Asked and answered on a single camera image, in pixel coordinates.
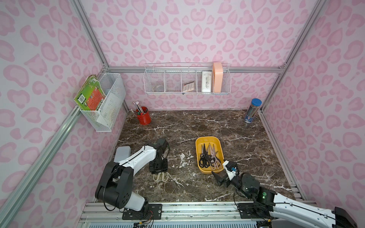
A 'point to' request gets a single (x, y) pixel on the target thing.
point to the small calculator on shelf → (188, 86)
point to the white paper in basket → (108, 109)
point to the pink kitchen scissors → (214, 160)
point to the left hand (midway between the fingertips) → (163, 169)
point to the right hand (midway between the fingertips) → (218, 166)
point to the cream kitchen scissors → (160, 177)
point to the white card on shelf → (206, 81)
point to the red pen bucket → (145, 118)
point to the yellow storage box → (199, 142)
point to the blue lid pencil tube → (255, 103)
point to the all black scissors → (205, 158)
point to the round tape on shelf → (158, 88)
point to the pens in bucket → (139, 108)
